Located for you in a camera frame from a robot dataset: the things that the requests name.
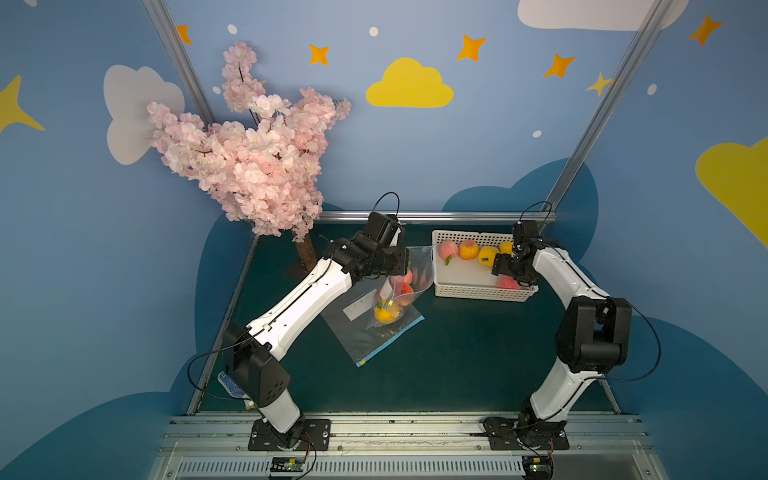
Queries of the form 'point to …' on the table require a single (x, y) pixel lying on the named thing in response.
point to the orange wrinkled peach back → (468, 249)
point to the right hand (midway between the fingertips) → (514, 269)
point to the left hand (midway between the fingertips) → (406, 257)
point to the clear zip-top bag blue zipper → (398, 294)
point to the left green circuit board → (287, 464)
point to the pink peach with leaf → (407, 278)
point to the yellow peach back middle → (486, 255)
